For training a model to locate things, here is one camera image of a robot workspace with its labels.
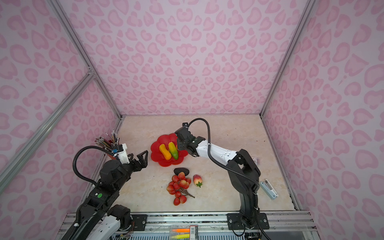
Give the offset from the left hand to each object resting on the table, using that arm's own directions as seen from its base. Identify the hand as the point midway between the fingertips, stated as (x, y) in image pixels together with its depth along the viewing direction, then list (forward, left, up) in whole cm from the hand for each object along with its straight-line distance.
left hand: (140, 150), depth 74 cm
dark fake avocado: (-1, -17, -21) cm, 26 cm away
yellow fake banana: (+10, -8, -20) cm, 23 cm away
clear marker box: (-32, -21, -22) cm, 44 cm away
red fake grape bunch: (-12, -17, -18) cm, 28 cm away
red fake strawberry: (-8, -28, -18) cm, 34 cm away
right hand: (+13, -20, -10) cm, 26 cm away
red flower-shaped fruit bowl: (+11, -1, -22) cm, 25 cm away
